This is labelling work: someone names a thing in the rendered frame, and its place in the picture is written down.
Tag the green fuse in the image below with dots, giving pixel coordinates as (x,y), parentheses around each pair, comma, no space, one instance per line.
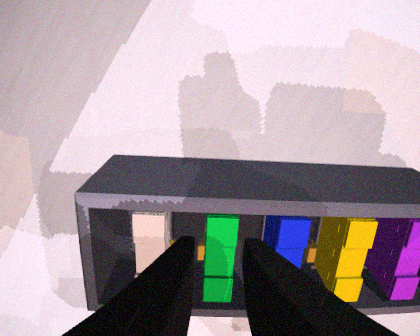
(219,257)

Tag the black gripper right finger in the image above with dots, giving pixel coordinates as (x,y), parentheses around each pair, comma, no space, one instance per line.
(281,300)

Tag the dark grey fuse block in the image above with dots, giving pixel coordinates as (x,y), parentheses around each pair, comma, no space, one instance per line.
(364,241)

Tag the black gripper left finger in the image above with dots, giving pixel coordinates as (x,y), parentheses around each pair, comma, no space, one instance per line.
(156,303)

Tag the blue fuse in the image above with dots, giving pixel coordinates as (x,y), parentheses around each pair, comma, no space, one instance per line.
(287,235)

